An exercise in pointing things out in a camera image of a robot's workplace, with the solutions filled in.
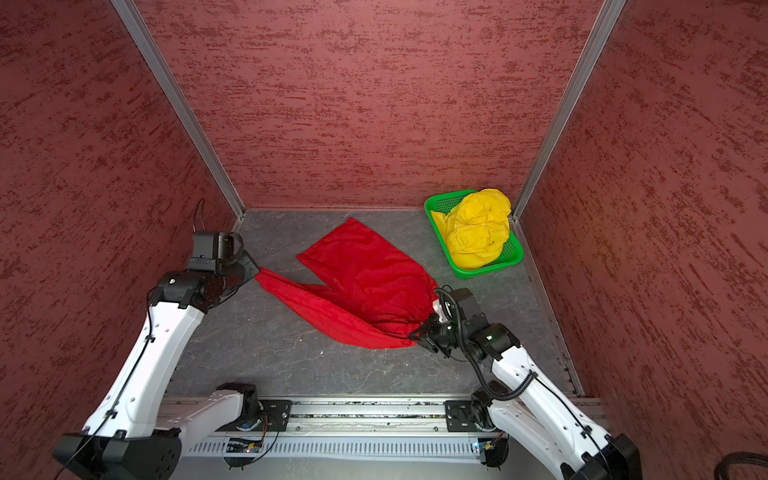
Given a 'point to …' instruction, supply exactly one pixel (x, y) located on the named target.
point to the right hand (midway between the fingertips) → (407, 343)
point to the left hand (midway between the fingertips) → (251, 272)
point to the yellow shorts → (475, 228)
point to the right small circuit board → (494, 450)
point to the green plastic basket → (511, 251)
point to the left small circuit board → (240, 445)
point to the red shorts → (373, 289)
